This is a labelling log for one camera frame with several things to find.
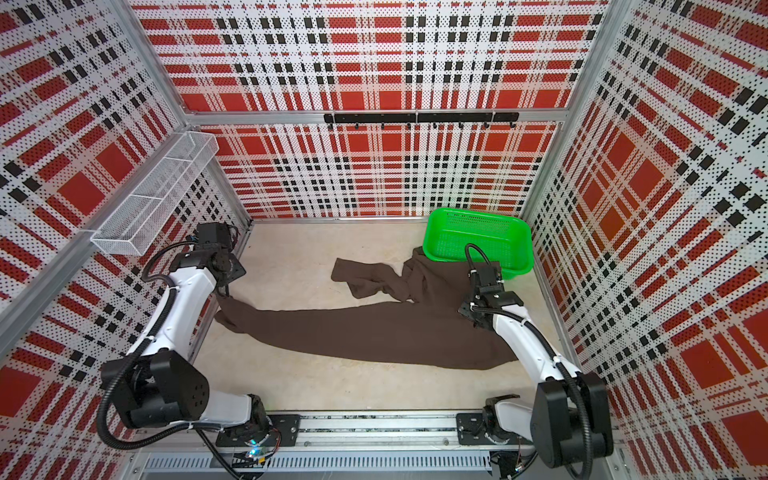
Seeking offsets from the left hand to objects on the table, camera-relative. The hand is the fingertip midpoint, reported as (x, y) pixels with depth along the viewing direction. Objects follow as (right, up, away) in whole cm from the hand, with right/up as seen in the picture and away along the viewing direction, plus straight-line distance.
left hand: (226, 275), depth 81 cm
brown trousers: (+55, -17, +10) cm, 59 cm away
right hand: (+70, -10, +5) cm, 71 cm away
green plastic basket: (+89, +11, +33) cm, 95 cm away
